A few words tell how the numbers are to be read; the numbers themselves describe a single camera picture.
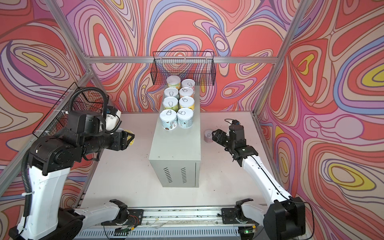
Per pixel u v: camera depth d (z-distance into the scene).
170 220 0.73
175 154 0.58
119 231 0.71
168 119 0.63
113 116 0.49
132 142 0.57
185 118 0.64
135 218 0.72
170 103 0.69
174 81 0.76
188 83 0.78
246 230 0.71
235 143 0.60
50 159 0.32
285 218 0.39
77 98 0.37
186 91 0.75
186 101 0.70
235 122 0.72
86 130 0.39
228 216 0.73
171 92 0.74
